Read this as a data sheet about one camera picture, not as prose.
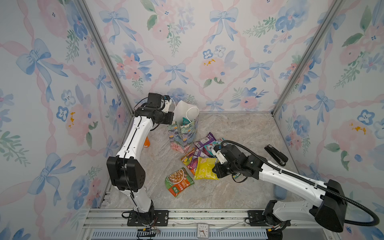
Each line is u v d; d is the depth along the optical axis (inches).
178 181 33.7
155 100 25.1
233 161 23.0
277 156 37.1
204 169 30.6
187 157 36.2
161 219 29.2
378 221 14.4
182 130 31.9
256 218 28.9
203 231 27.1
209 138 39.8
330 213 15.2
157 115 27.3
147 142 38.1
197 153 35.4
